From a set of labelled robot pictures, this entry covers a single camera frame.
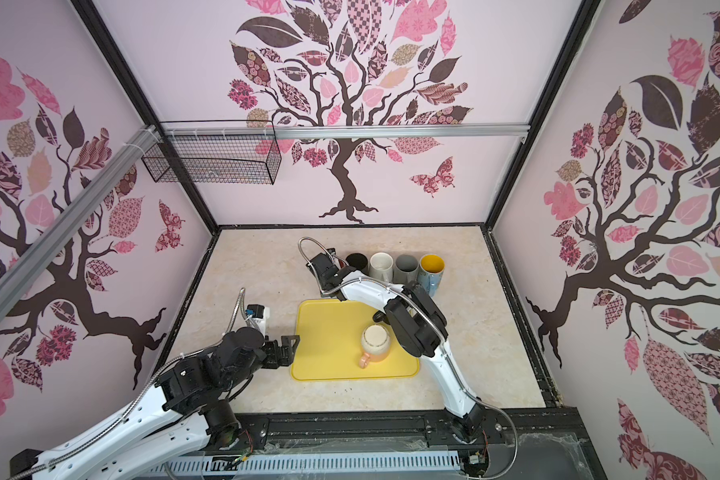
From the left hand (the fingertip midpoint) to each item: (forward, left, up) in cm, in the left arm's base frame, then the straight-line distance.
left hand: (284, 344), depth 74 cm
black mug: (+31, -18, -5) cm, 36 cm away
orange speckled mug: (+2, -24, -5) cm, 24 cm away
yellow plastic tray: (+4, -10, -11) cm, 16 cm away
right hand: (+27, -10, -9) cm, 30 cm away
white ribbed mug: (+33, -26, -11) cm, 43 cm away
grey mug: (+27, -34, -4) cm, 44 cm away
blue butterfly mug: (+25, -42, -4) cm, 49 cm away
